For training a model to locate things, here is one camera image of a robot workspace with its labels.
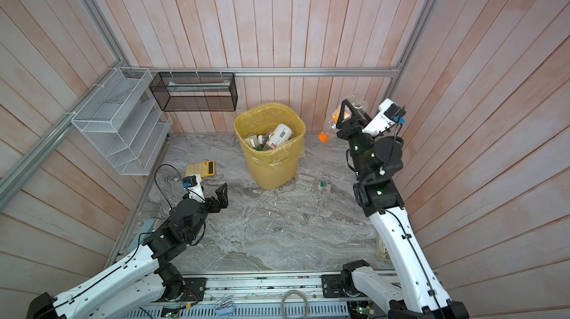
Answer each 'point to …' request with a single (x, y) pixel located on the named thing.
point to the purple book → (381, 250)
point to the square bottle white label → (254, 140)
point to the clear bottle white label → (281, 134)
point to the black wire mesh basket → (195, 91)
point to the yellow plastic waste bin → (275, 169)
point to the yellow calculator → (204, 168)
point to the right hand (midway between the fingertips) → (344, 103)
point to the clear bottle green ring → (311, 183)
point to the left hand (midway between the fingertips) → (216, 188)
